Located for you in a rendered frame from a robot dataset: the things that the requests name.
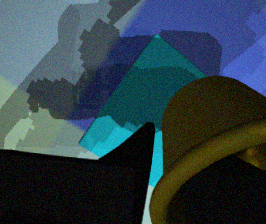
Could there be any dark yellow cup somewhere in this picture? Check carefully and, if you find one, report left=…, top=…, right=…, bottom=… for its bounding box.
left=149, top=75, right=266, bottom=224

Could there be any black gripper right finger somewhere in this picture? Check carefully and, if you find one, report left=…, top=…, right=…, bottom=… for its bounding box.
left=178, top=155, right=266, bottom=224

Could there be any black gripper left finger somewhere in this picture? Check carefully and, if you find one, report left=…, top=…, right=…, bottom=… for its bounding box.
left=0, top=121, right=156, bottom=224

